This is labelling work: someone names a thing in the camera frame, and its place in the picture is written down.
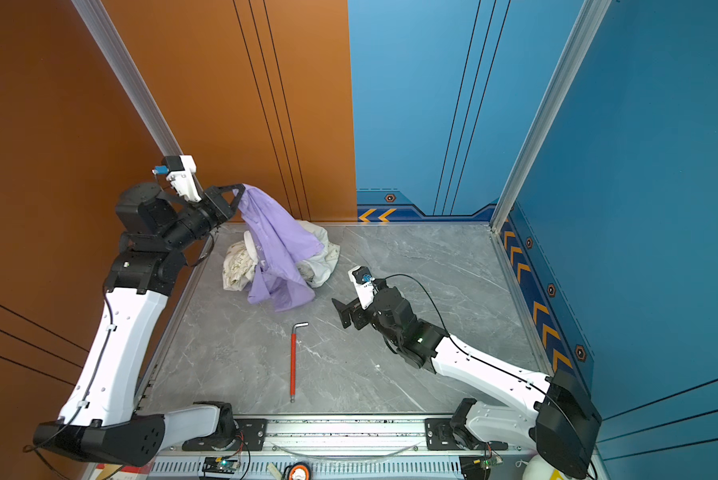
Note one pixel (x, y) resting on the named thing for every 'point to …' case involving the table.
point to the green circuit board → (220, 465)
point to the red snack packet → (109, 470)
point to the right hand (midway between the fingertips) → (346, 291)
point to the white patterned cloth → (241, 260)
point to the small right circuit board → (491, 462)
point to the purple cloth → (281, 245)
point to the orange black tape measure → (297, 471)
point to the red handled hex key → (293, 347)
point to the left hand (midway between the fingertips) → (245, 183)
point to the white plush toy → (538, 468)
